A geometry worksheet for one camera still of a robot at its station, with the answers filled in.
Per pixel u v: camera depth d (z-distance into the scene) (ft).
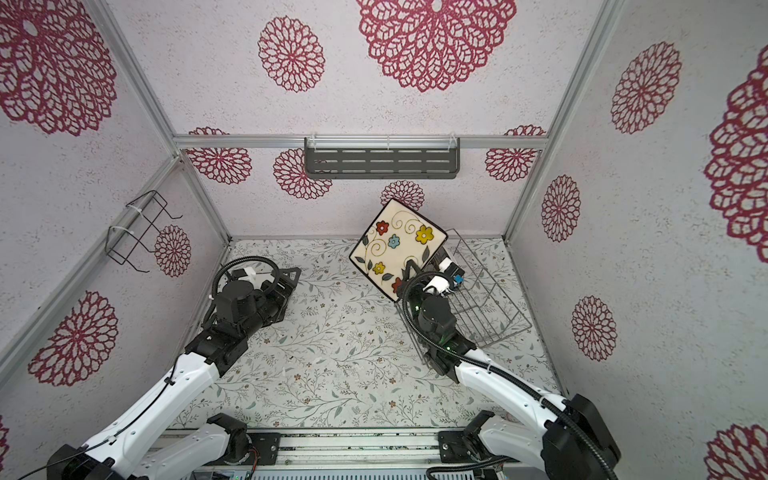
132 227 2.49
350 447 2.46
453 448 2.36
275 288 2.12
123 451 1.32
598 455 1.21
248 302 1.89
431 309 1.83
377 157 3.13
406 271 2.36
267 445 2.43
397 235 2.52
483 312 3.22
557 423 1.36
